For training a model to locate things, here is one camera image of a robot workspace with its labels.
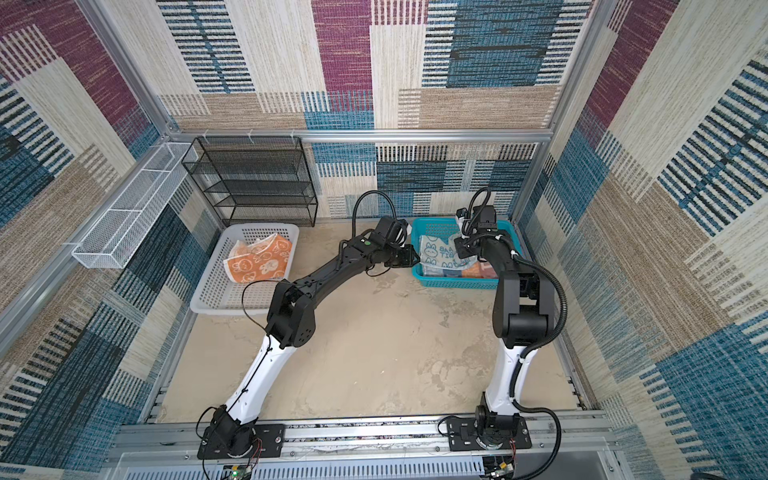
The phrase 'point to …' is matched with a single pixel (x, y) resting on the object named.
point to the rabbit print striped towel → (480, 269)
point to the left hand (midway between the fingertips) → (421, 256)
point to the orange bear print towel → (265, 258)
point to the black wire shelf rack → (255, 181)
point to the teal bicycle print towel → (439, 253)
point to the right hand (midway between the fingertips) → (466, 245)
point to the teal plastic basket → (441, 268)
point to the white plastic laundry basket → (215, 293)
